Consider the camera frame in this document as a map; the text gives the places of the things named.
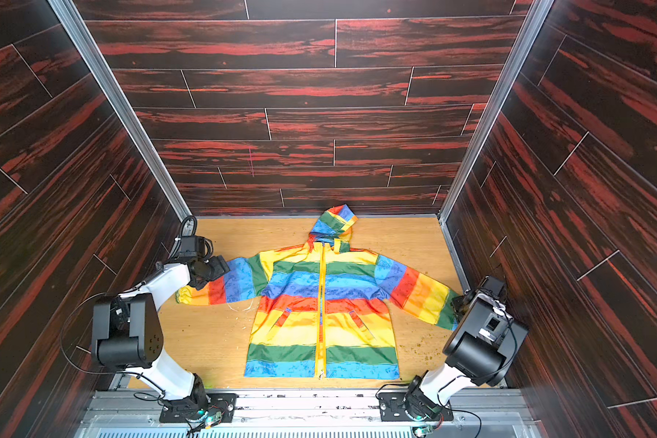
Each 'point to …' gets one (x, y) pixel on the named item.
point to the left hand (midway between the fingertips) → (221, 270)
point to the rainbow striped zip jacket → (324, 310)
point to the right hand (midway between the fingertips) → (464, 314)
